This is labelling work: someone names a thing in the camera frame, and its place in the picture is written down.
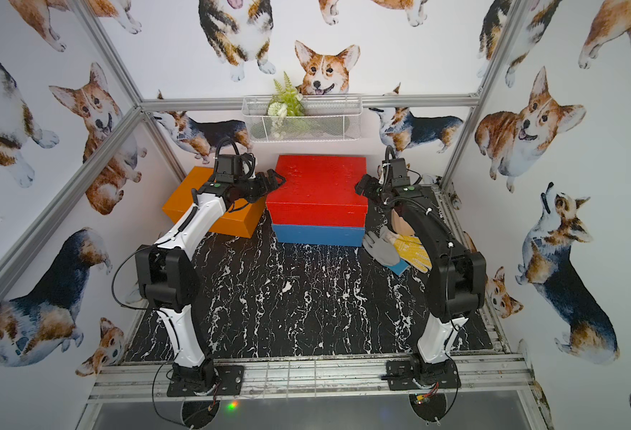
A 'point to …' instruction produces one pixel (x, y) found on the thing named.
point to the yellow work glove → (410, 250)
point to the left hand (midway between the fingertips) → (281, 178)
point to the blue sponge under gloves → (400, 267)
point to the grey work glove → (380, 248)
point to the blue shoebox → (319, 235)
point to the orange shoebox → (243, 219)
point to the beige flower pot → (400, 226)
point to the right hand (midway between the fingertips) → (361, 186)
